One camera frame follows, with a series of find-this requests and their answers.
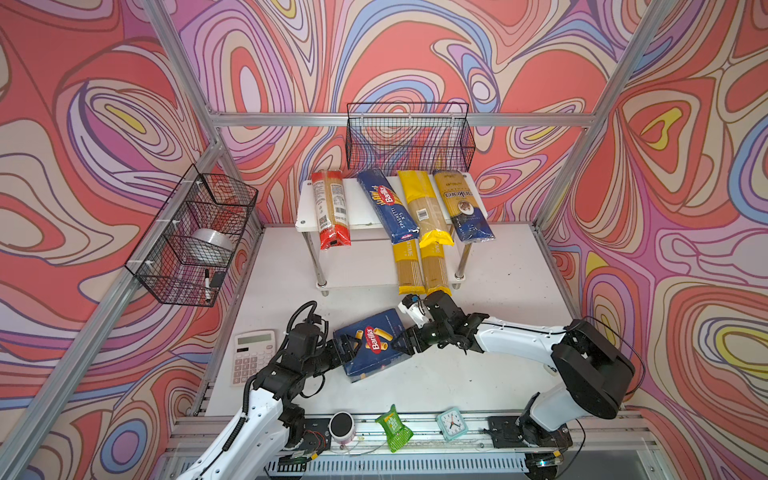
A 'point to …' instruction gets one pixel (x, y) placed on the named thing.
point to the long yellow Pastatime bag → (434, 265)
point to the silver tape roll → (211, 246)
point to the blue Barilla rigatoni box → (375, 352)
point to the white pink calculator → (253, 350)
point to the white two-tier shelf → (369, 259)
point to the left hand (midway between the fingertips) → (355, 347)
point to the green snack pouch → (398, 435)
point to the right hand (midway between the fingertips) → (403, 347)
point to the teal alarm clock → (452, 424)
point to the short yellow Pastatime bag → (410, 275)
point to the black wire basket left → (185, 253)
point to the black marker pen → (207, 286)
